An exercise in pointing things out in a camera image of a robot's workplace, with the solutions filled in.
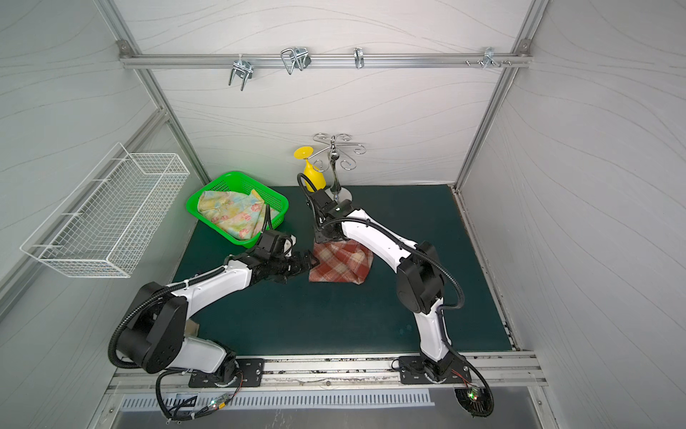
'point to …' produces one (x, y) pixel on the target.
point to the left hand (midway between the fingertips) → (307, 267)
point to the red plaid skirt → (341, 261)
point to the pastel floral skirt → (240, 214)
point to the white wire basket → (105, 222)
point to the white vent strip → (223, 400)
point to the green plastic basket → (238, 182)
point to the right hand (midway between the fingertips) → (324, 232)
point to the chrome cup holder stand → (335, 145)
